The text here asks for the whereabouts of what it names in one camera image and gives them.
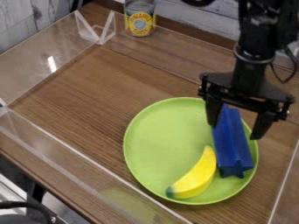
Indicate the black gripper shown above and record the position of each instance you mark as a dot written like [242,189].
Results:
[217,91]

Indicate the blue star-shaped block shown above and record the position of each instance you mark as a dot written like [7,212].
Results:
[232,144]

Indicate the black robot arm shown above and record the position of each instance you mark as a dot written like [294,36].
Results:
[269,28]

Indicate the green plate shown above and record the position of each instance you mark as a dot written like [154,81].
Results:
[165,141]

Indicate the yellow toy banana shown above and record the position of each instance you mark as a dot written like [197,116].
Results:
[195,181]

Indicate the yellow labelled tin can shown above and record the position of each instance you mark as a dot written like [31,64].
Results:
[141,17]

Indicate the clear acrylic enclosure wall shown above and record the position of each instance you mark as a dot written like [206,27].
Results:
[74,84]

